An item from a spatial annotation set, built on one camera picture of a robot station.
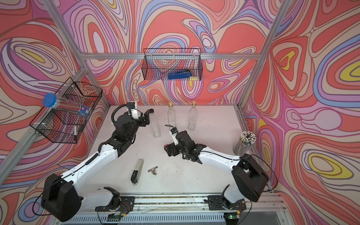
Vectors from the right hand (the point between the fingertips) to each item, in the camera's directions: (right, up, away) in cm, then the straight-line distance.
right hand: (171, 148), depth 84 cm
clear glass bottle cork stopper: (0, +21, +8) cm, 22 cm away
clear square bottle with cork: (+14, +21, +7) cm, 26 cm away
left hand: (-15, +23, -7) cm, 29 cm away
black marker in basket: (-49, +10, -12) cm, 52 cm away
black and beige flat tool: (-20, -14, -4) cm, 25 cm away
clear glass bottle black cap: (-11, +10, +14) cm, 20 cm away
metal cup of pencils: (+44, +7, -6) cm, 44 cm away
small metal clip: (-11, -13, 0) cm, 17 cm away
